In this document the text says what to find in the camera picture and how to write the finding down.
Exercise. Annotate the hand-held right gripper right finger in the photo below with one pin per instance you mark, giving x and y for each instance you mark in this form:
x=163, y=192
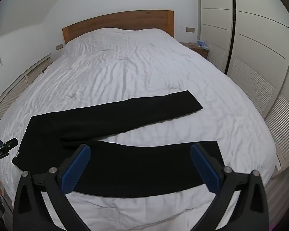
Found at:
x=206, y=168

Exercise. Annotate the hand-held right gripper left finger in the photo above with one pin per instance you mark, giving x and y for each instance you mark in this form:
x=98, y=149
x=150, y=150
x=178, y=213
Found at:
x=75, y=170

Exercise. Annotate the wall switch panel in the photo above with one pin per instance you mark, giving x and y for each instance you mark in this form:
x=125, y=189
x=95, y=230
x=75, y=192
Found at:
x=59, y=46
x=190, y=29

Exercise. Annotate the wooden nightstand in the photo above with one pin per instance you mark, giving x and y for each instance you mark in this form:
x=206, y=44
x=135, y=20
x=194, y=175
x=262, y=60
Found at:
x=199, y=51

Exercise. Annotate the wooden headboard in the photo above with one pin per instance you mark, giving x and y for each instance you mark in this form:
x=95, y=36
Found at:
x=120, y=20

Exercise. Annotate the bed with white duvet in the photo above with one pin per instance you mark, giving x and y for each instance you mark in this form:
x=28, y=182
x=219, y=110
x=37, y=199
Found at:
x=134, y=65

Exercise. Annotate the white wardrobe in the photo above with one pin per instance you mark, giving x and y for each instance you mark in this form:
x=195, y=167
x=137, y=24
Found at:
x=255, y=41

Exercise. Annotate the black pants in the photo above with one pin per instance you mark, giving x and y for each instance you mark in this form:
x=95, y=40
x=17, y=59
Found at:
x=110, y=115

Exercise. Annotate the blue tissue pack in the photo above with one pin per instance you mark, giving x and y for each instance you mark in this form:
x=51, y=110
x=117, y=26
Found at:
x=202, y=44

